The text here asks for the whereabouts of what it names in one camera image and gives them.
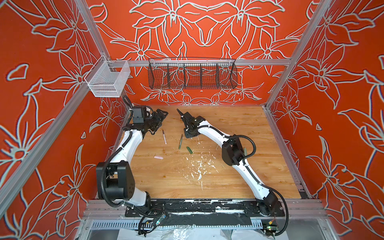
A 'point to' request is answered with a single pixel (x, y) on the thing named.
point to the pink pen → (164, 137)
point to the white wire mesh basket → (106, 79)
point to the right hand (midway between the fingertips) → (187, 133)
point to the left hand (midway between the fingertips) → (164, 115)
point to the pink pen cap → (158, 157)
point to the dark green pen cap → (189, 150)
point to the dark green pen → (180, 142)
